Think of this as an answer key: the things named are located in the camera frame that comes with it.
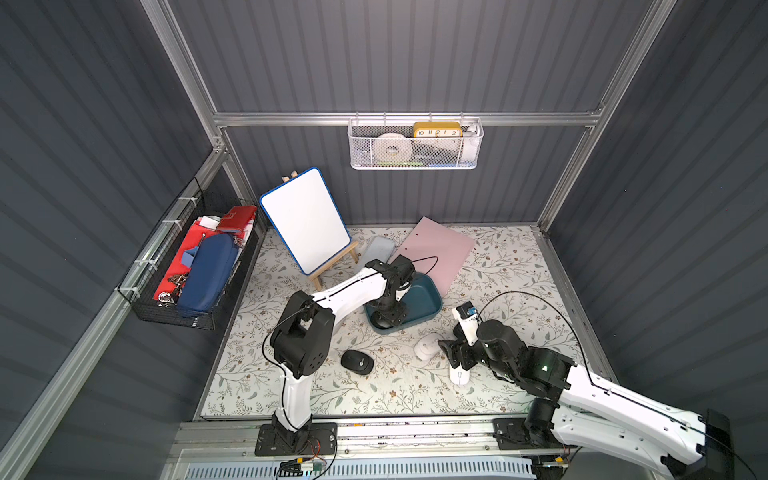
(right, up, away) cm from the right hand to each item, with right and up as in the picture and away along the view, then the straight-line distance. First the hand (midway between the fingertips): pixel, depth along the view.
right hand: (456, 332), depth 76 cm
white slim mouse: (+2, -13, +6) cm, 14 cm away
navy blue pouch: (-60, +16, -7) cm, 62 cm away
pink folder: (+1, +21, +36) cm, 42 cm away
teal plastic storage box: (-6, +4, +21) cm, 22 cm away
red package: (-58, +29, +3) cm, 65 cm away
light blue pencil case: (-21, +22, +36) cm, 48 cm away
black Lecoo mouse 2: (-20, -1, +16) cm, 26 cm away
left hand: (-17, +2, +14) cm, 22 cm away
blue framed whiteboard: (-42, +30, +13) cm, 53 cm away
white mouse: (-6, -7, +11) cm, 14 cm away
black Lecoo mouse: (-26, -11, +9) cm, 30 cm away
